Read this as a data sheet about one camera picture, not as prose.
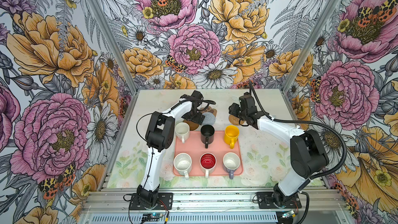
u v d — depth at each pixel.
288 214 0.72
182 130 0.94
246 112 0.72
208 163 0.85
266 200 0.74
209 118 1.05
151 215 0.71
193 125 0.99
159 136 0.58
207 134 0.92
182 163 0.85
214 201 0.76
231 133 0.96
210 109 1.11
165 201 0.74
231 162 0.85
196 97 0.86
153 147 0.60
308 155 0.47
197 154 0.90
